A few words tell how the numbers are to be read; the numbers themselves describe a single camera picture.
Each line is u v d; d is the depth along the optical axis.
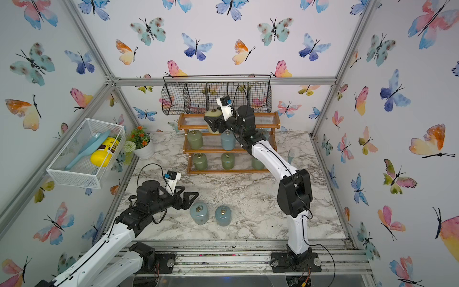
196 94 0.98
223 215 0.79
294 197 0.51
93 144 0.68
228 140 0.89
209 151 0.94
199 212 0.79
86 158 0.70
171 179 0.68
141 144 1.01
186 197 0.69
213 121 0.71
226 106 0.68
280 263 0.74
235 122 0.71
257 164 0.97
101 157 0.70
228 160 0.98
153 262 0.70
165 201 0.67
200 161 0.99
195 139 0.90
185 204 0.69
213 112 0.77
